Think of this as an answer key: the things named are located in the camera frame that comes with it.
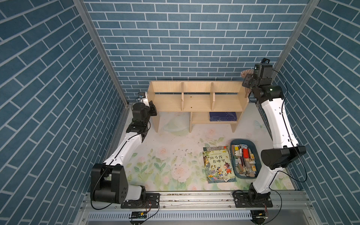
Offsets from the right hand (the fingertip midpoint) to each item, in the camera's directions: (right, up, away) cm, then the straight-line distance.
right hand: (251, 78), depth 75 cm
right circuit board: (+2, -71, -4) cm, 71 cm away
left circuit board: (-61, -72, -3) cm, 95 cm away
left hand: (-53, -12, +7) cm, 55 cm away
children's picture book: (-16, -51, +11) cm, 55 cm away
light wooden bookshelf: (-22, -12, +11) cm, 28 cm away
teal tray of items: (+2, -48, +11) cm, 49 cm away
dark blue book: (-11, -21, +18) cm, 30 cm away
